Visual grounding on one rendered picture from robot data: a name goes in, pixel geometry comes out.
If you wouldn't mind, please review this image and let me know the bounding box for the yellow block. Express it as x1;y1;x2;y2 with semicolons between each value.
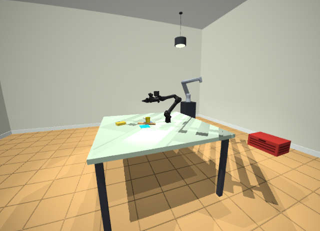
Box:
115;121;126;126

